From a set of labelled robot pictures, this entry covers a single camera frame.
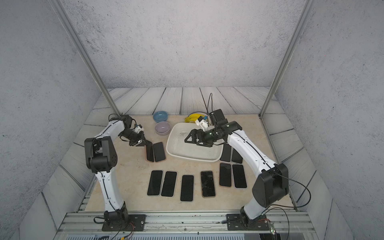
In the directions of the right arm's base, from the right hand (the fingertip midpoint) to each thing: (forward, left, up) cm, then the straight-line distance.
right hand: (191, 142), depth 75 cm
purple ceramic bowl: (+27, +23, -21) cm, 42 cm away
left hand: (+12, +29, -18) cm, 36 cm away
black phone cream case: (-6, -19, -25) cm, 32 cm away
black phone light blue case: (-12, +22, -26) cm, 36 cm away
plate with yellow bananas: (+38, 0, -20) cm, 43 cm away
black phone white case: (-12, +13, -24) cm, 30 cm away
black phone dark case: (-14, +3, -24) cm, 28 cm away
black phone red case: (+9, +23, -24) cm, 35 cm away
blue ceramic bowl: (+40, +27, -22) cm, 53 cm away
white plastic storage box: (+11, +11, -24) cm, 29 cm away
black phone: (+11, +31, -26) cm, 42 cm away
